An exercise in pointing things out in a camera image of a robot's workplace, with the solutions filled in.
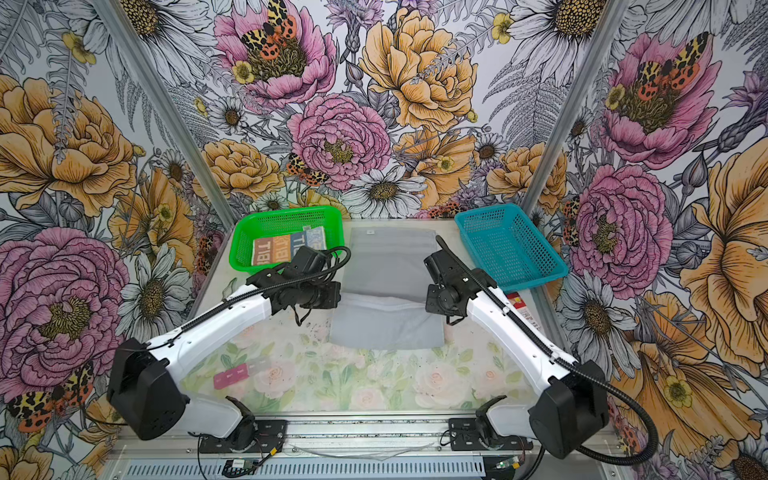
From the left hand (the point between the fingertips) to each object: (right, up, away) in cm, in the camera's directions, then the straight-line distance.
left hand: (336, 306), depth 82 cm
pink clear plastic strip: (-28, -19, +1) cm, 34 cm away
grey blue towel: (-25, +15, +27) cm, 40 cm away
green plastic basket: (-40, +24, +34) cm, 58 cm away
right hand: (+28, -2, -2) cm, 28 cm away
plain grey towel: (+12, +1, +19) cm, 23 cm away
